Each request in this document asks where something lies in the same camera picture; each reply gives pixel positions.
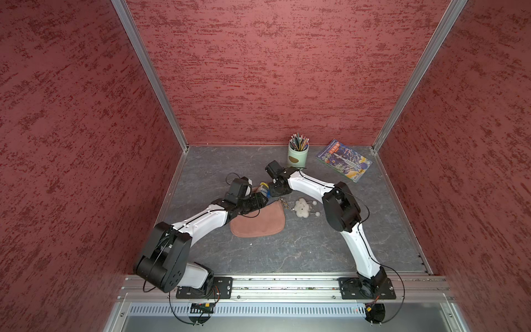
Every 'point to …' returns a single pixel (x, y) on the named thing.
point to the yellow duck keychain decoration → (265, 189)
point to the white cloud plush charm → (301, 208)
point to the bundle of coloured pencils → (299, 142)
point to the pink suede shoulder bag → (267, 220)
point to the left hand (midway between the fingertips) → (263, 205)
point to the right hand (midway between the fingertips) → (277, 193)
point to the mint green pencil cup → (296, 158)
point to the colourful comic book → (345, 160)
